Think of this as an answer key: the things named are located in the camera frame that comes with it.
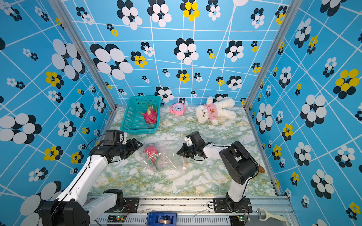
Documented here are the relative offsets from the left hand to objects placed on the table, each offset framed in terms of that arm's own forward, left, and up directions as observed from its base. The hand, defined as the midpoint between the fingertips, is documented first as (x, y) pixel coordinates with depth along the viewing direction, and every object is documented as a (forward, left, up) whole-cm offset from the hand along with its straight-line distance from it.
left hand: (140, 145), depth 82 cm
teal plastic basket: (+28, +14, -13) cm, 34 cm away
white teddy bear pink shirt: (+31, -48, -4) cm, 58 cm away
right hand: (0, -22, -10) cm, 24 cm away
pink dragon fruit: (-2, -6, -4) cm, 8 cm away
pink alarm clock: (+40, -20, -10) cm, 46 cm away
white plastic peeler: (-33, -67, -13) cm, 75 cm away
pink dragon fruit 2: (+27, -1, -3) cm, 27 cm away
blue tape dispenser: (-35, -15, -10) cm, 39 cm away
